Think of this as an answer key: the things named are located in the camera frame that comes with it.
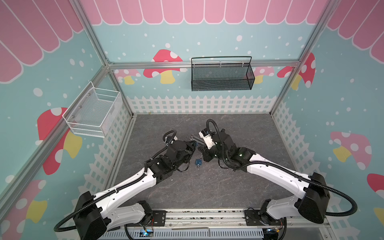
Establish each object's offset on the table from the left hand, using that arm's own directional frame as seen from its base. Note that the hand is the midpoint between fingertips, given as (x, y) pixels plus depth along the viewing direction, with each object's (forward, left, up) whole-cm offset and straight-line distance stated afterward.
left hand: (198, 146), depth 74 cm
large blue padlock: (+2, 0, -23) cm, 23 cm away
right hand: (-1, 0, -1) cm, 1 cm away
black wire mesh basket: (+49, -8, +10) cm, 51 cm away
